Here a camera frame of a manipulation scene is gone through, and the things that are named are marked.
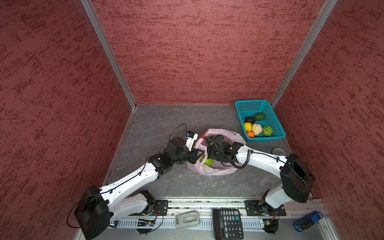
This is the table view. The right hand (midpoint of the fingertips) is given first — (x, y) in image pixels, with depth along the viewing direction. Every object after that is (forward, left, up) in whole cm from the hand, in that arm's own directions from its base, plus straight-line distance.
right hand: (211, 158), depth 86 cm
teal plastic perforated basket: (+37, -30, +4) cm, 47 cm away
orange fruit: (+17, -29, -1) cm, 33 cm away
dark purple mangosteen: (+30, -32, -1) cm, 44 cm away
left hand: (-3, +5, +12) cm, 13 cm away
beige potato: (+21, -34, -1) cm, 40 cm away
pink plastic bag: (-8, -3, +5) cm, 10 cm away
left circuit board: (-29, +37, -8) cm, 48 cm away
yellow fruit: (+23, -29, -1) cm, 37 cm away
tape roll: (+7, -46, -6) cm, 47 cm away
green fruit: (+19, -41, -1) cm, 45 cm away
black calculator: (-31, -5, -4) cm, 32 cm away
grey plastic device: (-29, +13, -3) cm, 32 cm away
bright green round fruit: (-2, +1, -1) cm, 3 cm away
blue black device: (-31, -44, -5) cm, 54 cm away
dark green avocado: (+32, -40, -1) cm, 51 cm away
